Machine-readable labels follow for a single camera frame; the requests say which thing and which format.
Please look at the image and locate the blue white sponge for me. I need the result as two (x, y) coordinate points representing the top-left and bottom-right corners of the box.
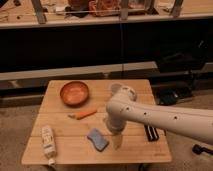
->
(87, 129), (109, 152)

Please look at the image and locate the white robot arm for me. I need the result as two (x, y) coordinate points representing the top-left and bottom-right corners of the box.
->
(106, 84), (213, 145)

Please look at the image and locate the black white striped eraser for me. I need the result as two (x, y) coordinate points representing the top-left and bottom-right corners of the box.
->
(144, 125), (159, 142)

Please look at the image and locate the orange carrot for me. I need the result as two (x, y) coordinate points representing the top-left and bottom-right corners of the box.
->
(68, 108), (97, 120)

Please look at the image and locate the clear plastic cup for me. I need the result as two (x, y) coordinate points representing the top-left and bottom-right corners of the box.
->
(110, 83), (122, 95)

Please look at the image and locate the orange wooden bowl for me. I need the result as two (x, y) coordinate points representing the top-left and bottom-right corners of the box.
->
(60, 81), (89, 106)

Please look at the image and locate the black bag on floor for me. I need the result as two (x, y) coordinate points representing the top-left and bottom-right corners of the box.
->
(155, 83), (193, 106)

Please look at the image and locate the white tube with label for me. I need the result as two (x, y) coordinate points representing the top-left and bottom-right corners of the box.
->
(41, 125), (57, 165)

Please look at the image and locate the black caster foot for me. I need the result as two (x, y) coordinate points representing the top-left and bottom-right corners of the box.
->
(192, 144), (213, 155)

